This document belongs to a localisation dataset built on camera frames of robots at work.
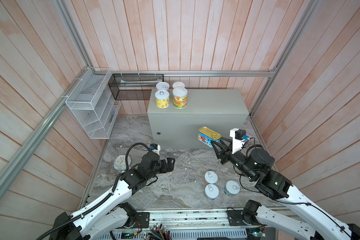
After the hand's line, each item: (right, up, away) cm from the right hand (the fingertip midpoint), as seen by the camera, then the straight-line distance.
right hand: (215, 140), depth 62 cm
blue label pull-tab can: (+2, -29, +15) cm, 33 cm away
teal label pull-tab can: (+14, -27, +17) cm, 35 cm away
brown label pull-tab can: (+3, -22, +20) cm, 30 cm away
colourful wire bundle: (-24, -38, -2) cm, 45 cm away
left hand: (-21, -14, +16) cm, 30 cm away
